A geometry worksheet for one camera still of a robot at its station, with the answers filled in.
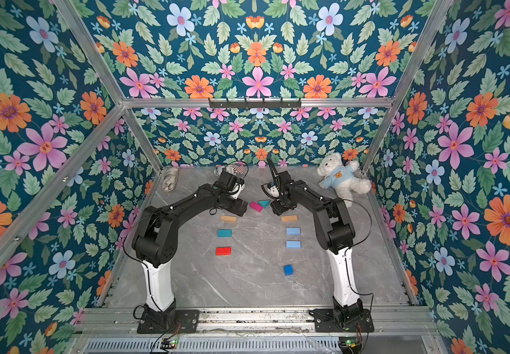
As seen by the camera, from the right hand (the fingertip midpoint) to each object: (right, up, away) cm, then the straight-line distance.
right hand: (282, 205), depth 103 cm
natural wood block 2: (+3, -6, -5) cm, 8 cm away
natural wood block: (-25, -6, -5) cm, 26 cm away
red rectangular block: (-26, -19, -11) cm, 34 cm away
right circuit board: (+20, -44, -30) cm, 57 cm away
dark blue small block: (+2, -24, -19) cm, 30 cm away
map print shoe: (-57, +13, +8) cm, 59 cm away
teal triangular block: (-8, +1, 0) cm, 8 cm away
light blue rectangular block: (+5, -11, -7) cm, 14 cm away
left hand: (-19, +2, -5) cm, 20 cm away
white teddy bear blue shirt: (+29, +14, +2) cm, 32 cm away
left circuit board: (-40, -43, -31) cm, 67 cm away
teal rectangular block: (-26, -12, -7) cm, 29 cm away
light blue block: (+4, -15, -12) cm, 20 cm away
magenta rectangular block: (-12, -1, +1) cm, 12 cm away
